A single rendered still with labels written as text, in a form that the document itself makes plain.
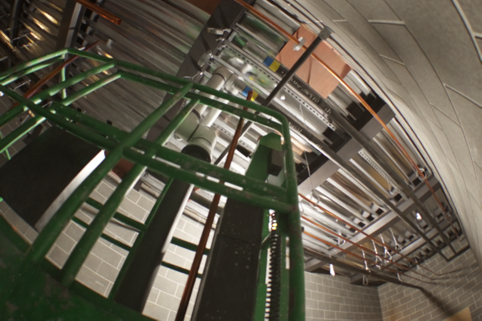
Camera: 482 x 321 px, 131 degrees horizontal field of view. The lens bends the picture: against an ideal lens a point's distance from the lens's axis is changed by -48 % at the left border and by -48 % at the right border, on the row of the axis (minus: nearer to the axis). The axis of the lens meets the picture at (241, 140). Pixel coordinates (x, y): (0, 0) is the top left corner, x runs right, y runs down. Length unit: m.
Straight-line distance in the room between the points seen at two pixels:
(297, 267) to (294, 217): 0.14
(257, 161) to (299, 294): 0.69
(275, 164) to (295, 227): 0.39
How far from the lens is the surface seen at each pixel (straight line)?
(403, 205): 3.88
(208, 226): 0.75
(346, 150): 2.40
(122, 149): 0.58
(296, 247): 0.50
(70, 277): 0.48
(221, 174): 0.64
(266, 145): 0.94
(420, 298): 7.05
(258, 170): 1.02
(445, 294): 6.89
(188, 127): 1.37
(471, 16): 0.36
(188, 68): 2.05
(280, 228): 0.55
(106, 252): 2.96
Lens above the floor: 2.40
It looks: 58 degrees up
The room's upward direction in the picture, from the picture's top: 14 degrees clockwise
